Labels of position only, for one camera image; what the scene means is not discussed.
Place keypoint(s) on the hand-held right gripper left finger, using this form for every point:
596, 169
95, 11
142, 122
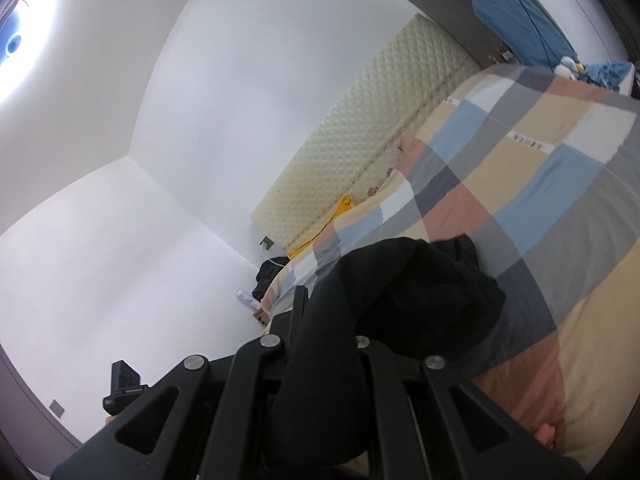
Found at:
165, 425

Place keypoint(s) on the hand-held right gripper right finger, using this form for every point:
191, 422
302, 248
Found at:
450, 435

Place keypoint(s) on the black puffer jacket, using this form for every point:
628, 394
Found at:
425, 300

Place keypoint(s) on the cardboard box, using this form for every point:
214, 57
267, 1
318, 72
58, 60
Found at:
260, 317

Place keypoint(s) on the white bottle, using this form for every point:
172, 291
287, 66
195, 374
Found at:
247, 299

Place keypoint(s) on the black bag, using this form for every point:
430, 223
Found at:
265, 275

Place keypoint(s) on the yellow cloth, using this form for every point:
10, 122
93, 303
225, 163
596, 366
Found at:
345, 205

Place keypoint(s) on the bed with checkered duvet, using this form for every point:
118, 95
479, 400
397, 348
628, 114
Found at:
550, 185

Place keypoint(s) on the cream quilted headboard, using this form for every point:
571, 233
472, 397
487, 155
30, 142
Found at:
360, 150

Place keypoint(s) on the round ceiling light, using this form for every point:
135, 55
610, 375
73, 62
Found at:
30, 35

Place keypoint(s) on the white yellow plush toy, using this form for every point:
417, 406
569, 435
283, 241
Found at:
569, 66

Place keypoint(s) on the light blue knit cloth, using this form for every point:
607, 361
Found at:
607, 74

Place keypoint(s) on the blue covered chair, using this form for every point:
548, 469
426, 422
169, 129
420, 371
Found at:
515, 15

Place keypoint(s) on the grey wall plate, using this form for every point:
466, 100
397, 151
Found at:
57, 408

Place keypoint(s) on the grey wall socket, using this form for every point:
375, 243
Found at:
266, 242

